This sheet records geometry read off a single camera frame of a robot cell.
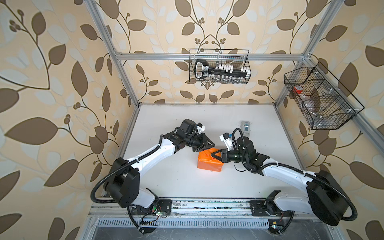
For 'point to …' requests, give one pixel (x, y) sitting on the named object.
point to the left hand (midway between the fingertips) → (216, 144)
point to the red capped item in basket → (298, 89)
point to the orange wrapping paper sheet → (206, 161)
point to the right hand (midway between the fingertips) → (212, 156)
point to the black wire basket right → (323, 101)
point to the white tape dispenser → (245, 127)
